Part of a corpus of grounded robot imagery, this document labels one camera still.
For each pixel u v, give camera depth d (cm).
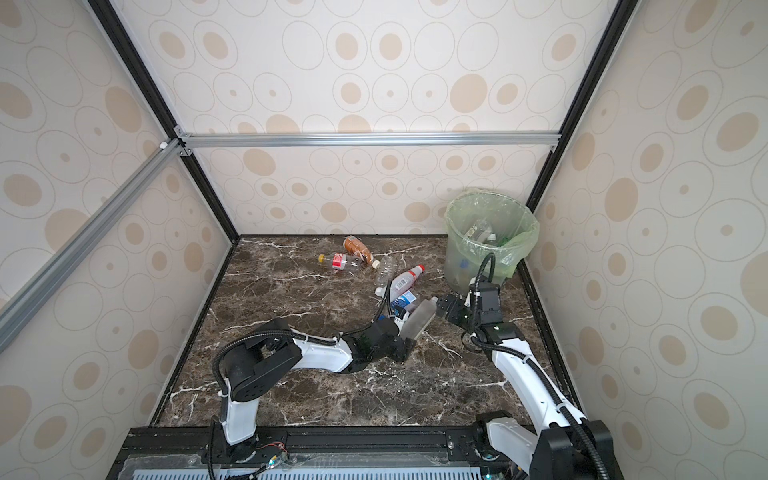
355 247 110
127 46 72
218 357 87
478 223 102
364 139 93
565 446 39
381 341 70
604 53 74
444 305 75
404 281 98
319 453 73
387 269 106
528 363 50
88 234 63
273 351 55
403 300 95
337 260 106
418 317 94
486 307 62
